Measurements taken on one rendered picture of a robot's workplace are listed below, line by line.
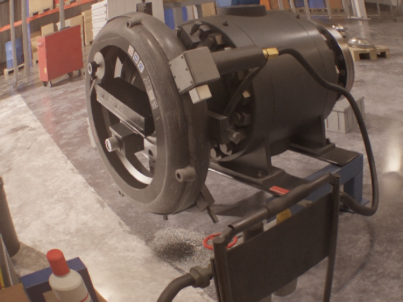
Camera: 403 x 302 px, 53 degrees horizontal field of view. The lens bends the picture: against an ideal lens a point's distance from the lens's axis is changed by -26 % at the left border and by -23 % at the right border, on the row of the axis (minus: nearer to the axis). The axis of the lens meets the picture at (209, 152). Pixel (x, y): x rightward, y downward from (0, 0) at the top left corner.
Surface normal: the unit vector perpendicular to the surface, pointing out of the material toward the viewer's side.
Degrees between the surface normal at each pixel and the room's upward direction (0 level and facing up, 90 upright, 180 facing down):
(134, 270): 0
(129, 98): 13
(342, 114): 90
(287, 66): 76
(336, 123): 90
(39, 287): 102
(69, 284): 42
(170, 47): 53
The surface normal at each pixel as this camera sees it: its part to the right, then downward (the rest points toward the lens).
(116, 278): -0.13, -0.93
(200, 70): 0.50, -0.17
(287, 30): 0.32, -0.53
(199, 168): 0.59, 0.53
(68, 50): 0.65, 0.18
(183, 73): -0.79, 0.30
